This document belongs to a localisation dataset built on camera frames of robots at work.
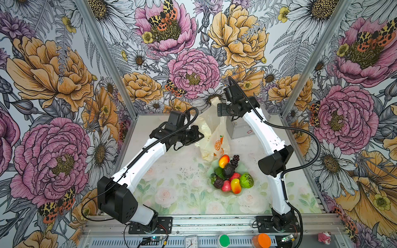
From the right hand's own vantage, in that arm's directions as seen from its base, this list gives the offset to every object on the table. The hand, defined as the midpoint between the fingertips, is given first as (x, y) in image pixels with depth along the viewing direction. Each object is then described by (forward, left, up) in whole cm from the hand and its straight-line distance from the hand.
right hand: (227, 114), depth 86 cm
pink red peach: (-32, +2, -20) cm, 38 cm away
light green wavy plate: (-22, -7, -22) cm, 32 cm away
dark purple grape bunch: (-19, -4, -20) cm, 28 cm away
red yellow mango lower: (-33, -2, -17) cm, 38 cm away
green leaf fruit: (-25, +5, -20) cm, 32 cm away
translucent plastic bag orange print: (-10, +8, -1) cm, 12 cm away
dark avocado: (-26, +1, -16) cm, 30 cm away
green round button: (-55, +7, -17) cm, 58 cm away
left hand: (-17, +14, -1) cm, 22 cm away
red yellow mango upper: (-19, +3, -18) cm, 26 cm away
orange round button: (-56, -8, -17) cm, 59 cm away
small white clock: (-55, +20, -24) cm, 63 cm away
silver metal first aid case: (+2, -8, -15) cm, 17 cm away
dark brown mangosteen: (-31, +6, -18) cm, 37 cm away
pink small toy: (-55, -37, -22) cm, 70 cm away
